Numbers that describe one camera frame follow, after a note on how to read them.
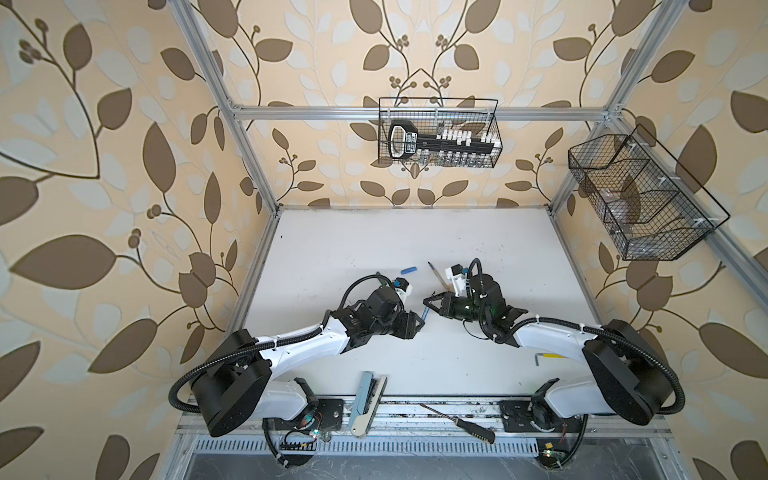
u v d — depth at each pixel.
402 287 0.75
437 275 0.99
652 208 0.73
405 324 0.72
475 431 0.71
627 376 0.43
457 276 0.80
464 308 0.74
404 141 0.83
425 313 0.83
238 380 0.42
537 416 0.64
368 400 0.75
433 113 0.89
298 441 0.74
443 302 0.78
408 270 1.03
